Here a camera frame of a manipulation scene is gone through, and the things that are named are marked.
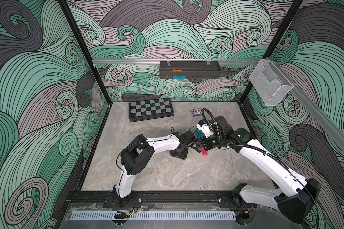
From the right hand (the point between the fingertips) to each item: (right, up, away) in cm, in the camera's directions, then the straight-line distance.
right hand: (200, 143), depth 74 cm
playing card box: (+6, +17, +38) cm, 42 cm away
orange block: (-1, 0, -10) cm, 10 cm away
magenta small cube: (+6, -10, +15) cm, 19 cm away
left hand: (-8, -11, +14) cm, 20 cm away
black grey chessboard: (-32, +19, +36) cm, 52 cm away
